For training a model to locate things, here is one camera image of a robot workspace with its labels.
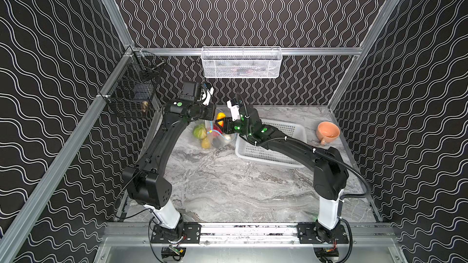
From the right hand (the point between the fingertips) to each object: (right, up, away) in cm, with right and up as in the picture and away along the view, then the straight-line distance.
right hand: (219, 122), depth 83 cm
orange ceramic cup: (+61, -5, +24) cm, 66 cm away
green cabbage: (-12, -5, +15) cm, 20 cm away
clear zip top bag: (-8, -6, +22) cm, 24 cm away
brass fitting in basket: (-33, +8, -2) cm, 34 cm away
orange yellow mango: (+1, +3, -5) cm, 5 cm away
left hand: (0, +5, -3) cm, 6 cm away
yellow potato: (-8, -11, +15) cm, 20 cm away
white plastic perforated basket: (+14, -16, +15) cm, 26 cm away
